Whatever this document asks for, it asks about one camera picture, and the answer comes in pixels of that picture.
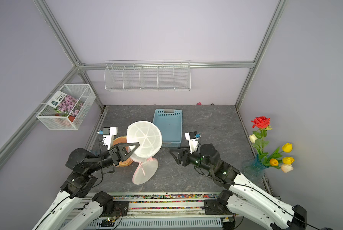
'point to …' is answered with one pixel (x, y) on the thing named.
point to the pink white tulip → (286, 167)
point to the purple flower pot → (68, 106)
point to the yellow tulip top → (287, 147)
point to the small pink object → (199, 103)
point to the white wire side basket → (48, 116)
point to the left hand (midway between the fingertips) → (139, 147)
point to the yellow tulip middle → (288, 160)
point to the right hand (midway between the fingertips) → (173, 149)
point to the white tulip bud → (253, 138)
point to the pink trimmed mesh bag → (145, 170)
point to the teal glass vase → (255, 168)
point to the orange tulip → (274, 162)
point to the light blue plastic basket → (170, 123)
